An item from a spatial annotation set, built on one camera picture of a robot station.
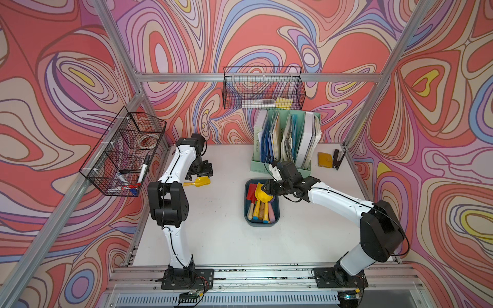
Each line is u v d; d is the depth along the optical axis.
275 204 0.92
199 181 1.01
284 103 0.91
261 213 0.85
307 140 0.91
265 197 0.92
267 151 0.99
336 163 1.09
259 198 0.91
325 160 1.11
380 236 0.44
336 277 0.67
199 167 0.79
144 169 0.69
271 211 0.86
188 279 0.67
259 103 0.82
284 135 0.92
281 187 0.73
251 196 0.94
